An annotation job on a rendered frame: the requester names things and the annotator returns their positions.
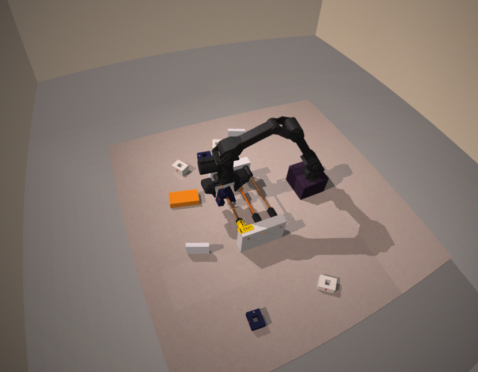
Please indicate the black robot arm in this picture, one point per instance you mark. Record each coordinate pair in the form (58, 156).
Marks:
(231, 147)

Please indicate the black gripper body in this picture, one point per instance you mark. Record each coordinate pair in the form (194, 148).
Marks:
(224, 178)

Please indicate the orange rectangular bar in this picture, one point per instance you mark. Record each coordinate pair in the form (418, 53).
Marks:
(184, 198)

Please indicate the white square block with hole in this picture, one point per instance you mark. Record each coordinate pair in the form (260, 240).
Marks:
(215, 142)

